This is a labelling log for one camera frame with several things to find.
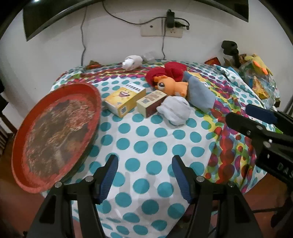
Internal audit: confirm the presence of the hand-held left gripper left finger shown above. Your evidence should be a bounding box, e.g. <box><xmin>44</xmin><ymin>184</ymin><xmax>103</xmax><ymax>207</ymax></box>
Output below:
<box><xmin>27</xmin><ymin>154</ymin><xmax>119</xmax><ymax>238</ymax></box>

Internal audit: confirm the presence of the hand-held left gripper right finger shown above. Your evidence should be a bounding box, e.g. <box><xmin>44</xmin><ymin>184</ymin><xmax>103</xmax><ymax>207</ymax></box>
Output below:
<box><xmin>172</xmin><ymin>155</ymin><xmax>264</xmax><ymax>238</ymax></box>

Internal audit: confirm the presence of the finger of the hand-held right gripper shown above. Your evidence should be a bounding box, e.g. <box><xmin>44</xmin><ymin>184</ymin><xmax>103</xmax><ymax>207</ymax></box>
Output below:
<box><xmin>225</xmin><ymin>112</ymin><xmax>274</xmax><ymax>150</ymax></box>
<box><xmin>246</xmin><ymin>104</ymin><xmax>293</xmax><ymax>136</ymax></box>

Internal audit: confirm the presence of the blue grey sock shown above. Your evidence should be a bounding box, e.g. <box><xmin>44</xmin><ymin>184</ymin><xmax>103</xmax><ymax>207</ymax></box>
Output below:
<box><xmin>183</xmin><ymin>71</ymin><xmax>217</xmax><ymax>112</ymax></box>

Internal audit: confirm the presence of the pale striped sock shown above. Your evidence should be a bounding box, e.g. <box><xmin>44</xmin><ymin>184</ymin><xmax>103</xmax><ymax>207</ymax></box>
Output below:
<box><xmin>156</xmin><ymin>96</ymin><xmax>191</xmax><ymax>126</ymax></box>

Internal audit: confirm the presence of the round red tray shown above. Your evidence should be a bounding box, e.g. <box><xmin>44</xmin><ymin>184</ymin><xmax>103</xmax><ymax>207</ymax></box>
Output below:
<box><xmin>11</xmin><ymin>83</ymin><xmax>103</xmax><ymax>193</ymax></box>

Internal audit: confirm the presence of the orange rubber toy animal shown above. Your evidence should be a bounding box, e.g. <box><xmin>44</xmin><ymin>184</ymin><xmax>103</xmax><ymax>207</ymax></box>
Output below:
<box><xmin>153</xmin><ymin>75</ymin><xmax>189</xmax><ymax>96</ymax></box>

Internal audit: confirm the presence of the yellow smile print box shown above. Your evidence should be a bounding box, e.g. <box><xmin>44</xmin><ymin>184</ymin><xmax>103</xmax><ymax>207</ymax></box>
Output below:
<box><xmin>104</xmin><ymin>84</ymin><xmax>147</xmax><ymax>118</ymax></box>

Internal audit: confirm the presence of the small beige box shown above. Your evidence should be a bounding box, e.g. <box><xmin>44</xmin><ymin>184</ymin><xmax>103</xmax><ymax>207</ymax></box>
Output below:
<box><xmin>136</xmin><ymin>90</ymin><xmax>167</xmax><ymax>118</ymax></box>

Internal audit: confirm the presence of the yellow plush toy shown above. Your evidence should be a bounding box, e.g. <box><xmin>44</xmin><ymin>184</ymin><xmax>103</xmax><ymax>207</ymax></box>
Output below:
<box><xmin>244</xmin><ymin>54</ymin><xmax>274</xmax><ymax>76</ymax></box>

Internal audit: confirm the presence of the polka dot tablecloth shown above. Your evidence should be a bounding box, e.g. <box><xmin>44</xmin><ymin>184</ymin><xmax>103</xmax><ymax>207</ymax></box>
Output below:
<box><xmin>40</xmin><ymin>59</ymin><xmax>284</xmax><ymax>238</ymax></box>

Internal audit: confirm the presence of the red packet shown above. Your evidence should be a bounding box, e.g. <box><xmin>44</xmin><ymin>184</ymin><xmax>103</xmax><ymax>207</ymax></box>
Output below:
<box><xmin>204</xmin><ymin>57</ymin><xmax>220</xmax><ymax>66</ymax></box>

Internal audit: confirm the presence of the black stand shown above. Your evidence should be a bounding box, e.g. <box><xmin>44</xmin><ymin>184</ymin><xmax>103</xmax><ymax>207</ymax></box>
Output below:
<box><xmin>221</xmin><ymin>40</ymin><xmax>241</xmax><ymax>67</ymax></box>

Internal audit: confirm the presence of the clear plastic wrap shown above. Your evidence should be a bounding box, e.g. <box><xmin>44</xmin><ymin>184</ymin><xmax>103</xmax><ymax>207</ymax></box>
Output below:
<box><xmin>141</xmin><ymin>51</ymin><xmax>156</xmax><ymax>62</ymax></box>

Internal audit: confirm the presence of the red orange ornament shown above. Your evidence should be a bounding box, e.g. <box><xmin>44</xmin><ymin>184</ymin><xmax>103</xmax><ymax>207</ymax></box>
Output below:
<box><xmin>86</xmin><ymin>60</ymin><xmax>101</xmax><ymax>70</ymax></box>

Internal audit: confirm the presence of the black plug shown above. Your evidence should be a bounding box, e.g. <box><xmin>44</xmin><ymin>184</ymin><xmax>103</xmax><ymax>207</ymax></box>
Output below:
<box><xmin>175</xmin><ymin>21</ymin><xmax>190</xmax><ymax>31</ymax></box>

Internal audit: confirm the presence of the dark wooden chair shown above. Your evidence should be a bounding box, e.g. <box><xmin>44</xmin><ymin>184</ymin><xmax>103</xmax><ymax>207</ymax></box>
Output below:
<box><xmin>0</xmin><ymin>80</ymin><xmax>19</xmax><ymax>149</ymax></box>

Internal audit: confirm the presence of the white rolled sock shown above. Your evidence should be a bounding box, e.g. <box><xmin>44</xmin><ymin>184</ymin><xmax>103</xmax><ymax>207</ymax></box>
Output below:
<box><xmin>122</xmin><ymin>55</ymin><xmax>143</xmax><ymax>70</ymax></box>

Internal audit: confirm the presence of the black charger adapter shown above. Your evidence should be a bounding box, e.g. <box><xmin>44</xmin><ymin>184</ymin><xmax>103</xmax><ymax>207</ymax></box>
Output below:
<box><xmin>166</xmin><ymin>10</ymin><xmax>175</xmax><ymax>28</ymax></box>

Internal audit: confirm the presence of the thin charger cable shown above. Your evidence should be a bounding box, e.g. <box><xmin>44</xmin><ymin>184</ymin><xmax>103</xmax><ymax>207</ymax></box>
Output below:
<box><xmin>161</xmin><ymin>27</ymin><xmax>166</xmax><ymax>59</ymax></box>

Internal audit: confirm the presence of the beige wall outlet plate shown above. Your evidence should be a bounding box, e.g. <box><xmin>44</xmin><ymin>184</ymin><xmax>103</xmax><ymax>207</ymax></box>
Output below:
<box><xmin>140</xmin><ymin>19</ymin><xmax>183</xmax><ymax>38</ymax></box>

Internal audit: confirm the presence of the grey power cable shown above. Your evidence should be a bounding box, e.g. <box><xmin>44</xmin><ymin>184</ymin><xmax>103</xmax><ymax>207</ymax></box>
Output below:
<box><xmin>80</xmin><ymin>6</ymin><xmax>88</xmax><ymax>66</ymax></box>

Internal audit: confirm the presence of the black cable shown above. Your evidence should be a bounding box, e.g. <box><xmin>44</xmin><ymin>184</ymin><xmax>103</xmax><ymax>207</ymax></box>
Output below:
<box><xmin>102</xmin><ymin>0</ymin><xmax>166</xmax><ymax>25</ymax></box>

